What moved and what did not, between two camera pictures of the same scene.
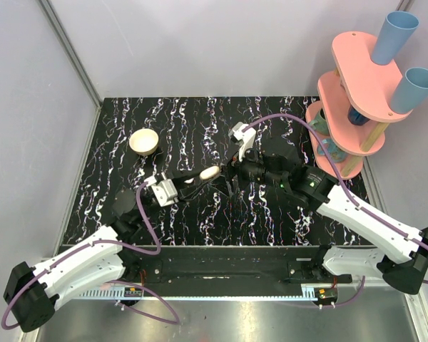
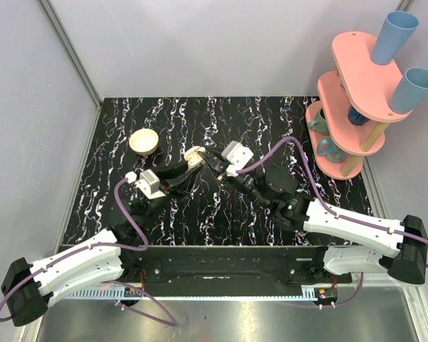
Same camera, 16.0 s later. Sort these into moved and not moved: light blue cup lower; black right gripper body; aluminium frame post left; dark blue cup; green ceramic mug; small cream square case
Moved: small cream square case; black right gripper body
Not moved: green ceramic mug; aluminium frame post left; dark blue cup; light blue cup lower
